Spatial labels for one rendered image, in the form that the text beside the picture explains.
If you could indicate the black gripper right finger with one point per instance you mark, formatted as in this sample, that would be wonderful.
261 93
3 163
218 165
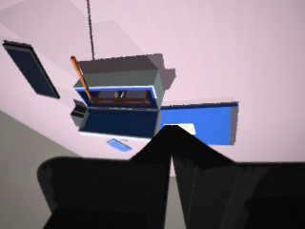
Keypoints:
212 191

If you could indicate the brown glasses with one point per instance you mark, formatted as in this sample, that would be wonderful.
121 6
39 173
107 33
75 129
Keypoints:
139 97

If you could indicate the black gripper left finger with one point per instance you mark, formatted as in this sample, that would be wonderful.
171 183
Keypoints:
136 185

